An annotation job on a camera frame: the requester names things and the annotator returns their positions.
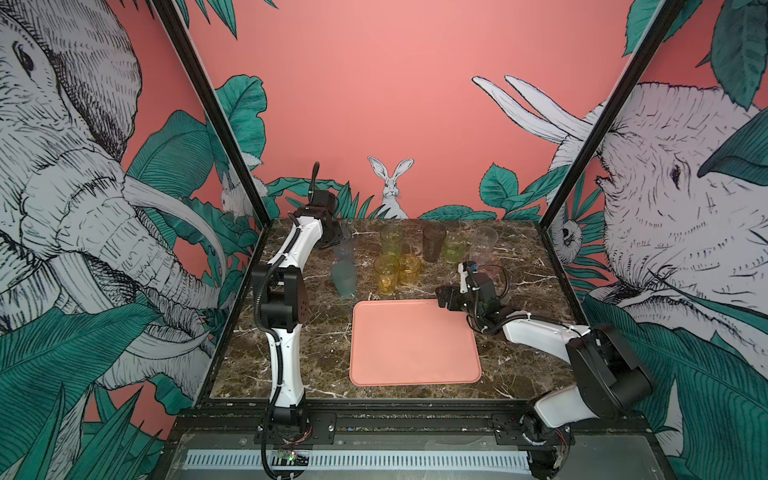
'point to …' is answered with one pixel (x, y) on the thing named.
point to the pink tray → (406, 342)
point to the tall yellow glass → (386, 268)
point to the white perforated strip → (477, 461)
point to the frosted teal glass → (344, 278)
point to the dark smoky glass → (433, 235)
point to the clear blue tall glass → (344, 251)
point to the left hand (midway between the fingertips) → (334, 233)
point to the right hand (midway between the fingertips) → (443, 286)
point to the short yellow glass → (410, 269)
